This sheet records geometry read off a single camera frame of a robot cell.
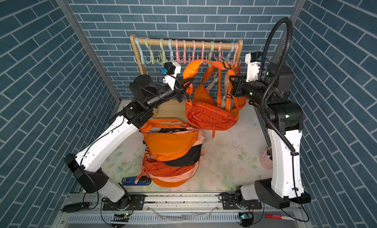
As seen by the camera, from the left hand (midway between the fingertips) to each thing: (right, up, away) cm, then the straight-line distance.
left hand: (198, 79), depth 56 cm
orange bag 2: (-15, -28, +22) cm, 39 cm away
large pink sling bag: (-12, -46, +18) cm, 51 cm away
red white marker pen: (+40, -63, +13) cm, 76 cm away
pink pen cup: (+40, -42, +29) cm, 65 cm away
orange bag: (+9, +2, +45) cm, 46 cm away
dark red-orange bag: (-22, -40, +15) cm, 48 cm away
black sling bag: (-5, -37, +18) cm, 41 cm away
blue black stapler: (-28, -49, +20) cm, 60 cm away
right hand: (+13, 0, -1) cm, 13 cm away
